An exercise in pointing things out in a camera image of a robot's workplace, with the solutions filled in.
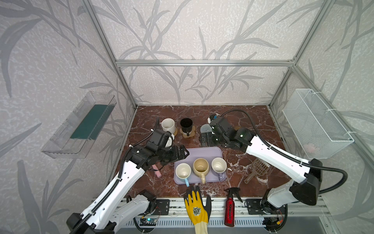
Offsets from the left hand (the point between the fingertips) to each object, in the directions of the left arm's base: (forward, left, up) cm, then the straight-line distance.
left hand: (185, 152), depth 70 cm
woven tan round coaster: (+24, +9, -21) cm, 34 cm away
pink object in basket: (+3, -64, -1) cm, 64 cm away
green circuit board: (-27, +18, -23) cm, 40 cm away
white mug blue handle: (-3, +2, -18) cm, 18 cm away
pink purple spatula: (-4, +17, -21) cm, 27 cm away
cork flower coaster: (+20, -2, -17) cm, 27 cm away
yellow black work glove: (-24, -7, -19) cm, 31 cm away
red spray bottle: (-21, -22, -17) cm, 35 cm away
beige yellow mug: (0, -8, -21) cm, 22 cm away
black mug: (+26, +1, -13) cm, 29 cm away
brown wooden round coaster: (+29, -35, -21) cm, 50 cm away
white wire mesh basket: (+3, -58, +14) cm, 60 cm away
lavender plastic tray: (+9, -14, -21) cm, 26 cm away
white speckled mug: (+29, +15, -17) cm, 36 cm away
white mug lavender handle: (+1, -19, -19) cm, 27 cm away
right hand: (+10, -10, +1) cm, 15 cm away
